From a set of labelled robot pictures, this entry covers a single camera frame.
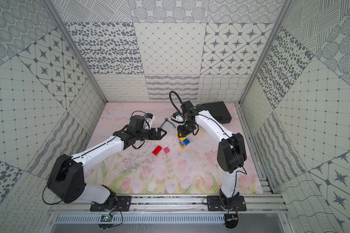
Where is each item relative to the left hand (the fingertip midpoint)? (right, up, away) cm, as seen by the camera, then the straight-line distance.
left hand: (165, 133), depth 82 cm
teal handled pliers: (-2, +7, +28) cm, 29 cm away
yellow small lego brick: (+9, -10, +11) cm, 18 cm away
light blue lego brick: (+10, -7, +5) cm, 13 cm away
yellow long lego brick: (+9, -4, +4) cm, 11 cm away
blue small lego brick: (+13, -5, +4) cm, 14 cm away
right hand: (+11, -2, +4) cm, 11 cm away
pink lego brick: (0, -12, +10) cm, 16 cm away
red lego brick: (-6, -12, +11) cm, 17 cm away
